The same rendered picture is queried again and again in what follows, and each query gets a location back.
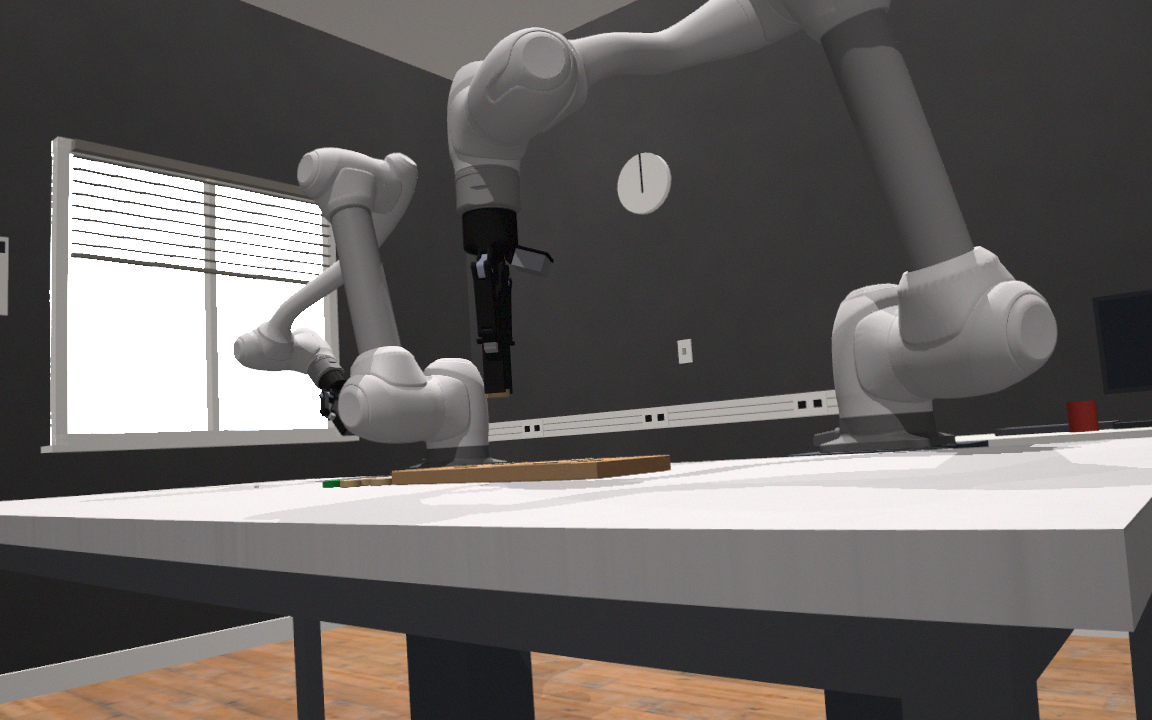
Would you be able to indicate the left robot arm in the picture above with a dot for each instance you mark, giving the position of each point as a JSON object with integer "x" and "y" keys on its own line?
{"x": 967, "y": 327}

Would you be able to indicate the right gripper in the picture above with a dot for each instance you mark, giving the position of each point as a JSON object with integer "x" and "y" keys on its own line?
{"x": 332, "y": 381}

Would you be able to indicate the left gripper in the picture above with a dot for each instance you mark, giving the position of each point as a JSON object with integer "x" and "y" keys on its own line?
{"x": 490, "y": 229}

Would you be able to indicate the wooden counting tray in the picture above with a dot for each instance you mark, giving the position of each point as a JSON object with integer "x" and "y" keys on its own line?
{"x": 563, "y": 470}

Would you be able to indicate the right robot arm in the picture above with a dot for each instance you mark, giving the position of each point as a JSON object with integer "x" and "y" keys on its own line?
{"x": 387, "y": 399}

